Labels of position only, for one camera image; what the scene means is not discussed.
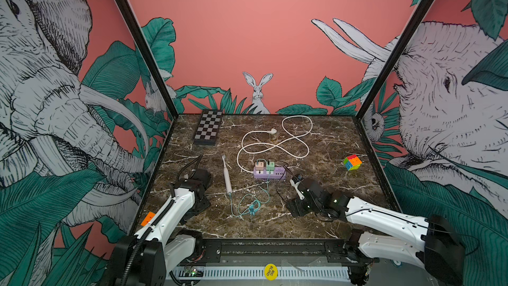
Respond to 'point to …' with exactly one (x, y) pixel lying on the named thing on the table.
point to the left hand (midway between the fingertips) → (198, 208)
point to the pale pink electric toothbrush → (227, 178)
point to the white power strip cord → (278, 144)
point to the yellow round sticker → (270, 271)
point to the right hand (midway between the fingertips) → (292, 200)
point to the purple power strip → (278, 173)
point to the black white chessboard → (208, 130)
